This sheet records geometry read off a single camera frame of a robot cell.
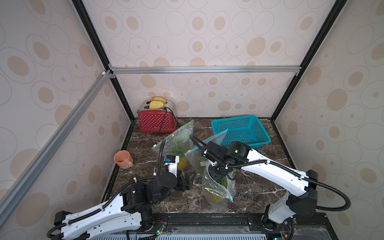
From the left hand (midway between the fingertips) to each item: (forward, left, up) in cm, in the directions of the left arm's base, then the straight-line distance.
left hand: (194, 175), depth 65 cm
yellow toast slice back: (+59, +26, -5) cm, 65 cm away
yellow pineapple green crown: (-6, -10, -4) cm, 12 cm away
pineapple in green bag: (+16, +9, -4) cm, 18 cm away
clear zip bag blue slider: (+19, -12, +1) cm, 23 cm away
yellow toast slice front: (+53, +28, -5) cm, 60 cm away
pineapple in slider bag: (+13, -2, -12) cm, 18 cm away
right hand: (0, -8, -5) cm, 10 cm away
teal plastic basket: (+47, -40, -23) cm, 66 cm away
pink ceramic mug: (+18, +44, -20) cm, 51 cm away
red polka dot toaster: (+45, +26, -12) cm, 53 cm away
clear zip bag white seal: (-2, -6, -2) cm, 6 cm away
